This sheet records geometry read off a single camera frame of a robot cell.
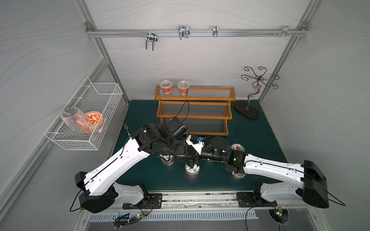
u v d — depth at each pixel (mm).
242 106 1161
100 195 382
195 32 780
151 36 783
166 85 812
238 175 772
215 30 787
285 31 766
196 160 575
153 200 735
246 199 746
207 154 592
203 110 1094
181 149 547
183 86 814
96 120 665
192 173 761
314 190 392
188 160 576
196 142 556
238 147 843
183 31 750
